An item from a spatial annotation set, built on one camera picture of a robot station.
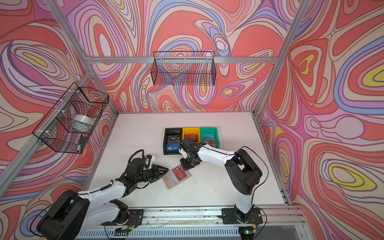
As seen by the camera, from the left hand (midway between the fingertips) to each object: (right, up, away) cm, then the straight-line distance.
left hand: (169, 170), depth 82 cm
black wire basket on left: (-47, +25, -11) cm, 54 cm away
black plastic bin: (-1, +21, +17) cm, 27 cm away
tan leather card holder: (0, -6, +4) cm, 7 cm away
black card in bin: (0, +16, +19) cm, 25 cm away
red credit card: (+5, -3, +6) cm, 8 cm away
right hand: (+10, -1, +5) cm, 11 cm away
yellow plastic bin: (+12, +21, +19) cm, 31 cm away
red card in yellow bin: (+13, +17, +21) cm, 30 cm away
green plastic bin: (+24, +19, +20) cm, 37 cm away
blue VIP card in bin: (0, +11, +16) cm, 20 cm away
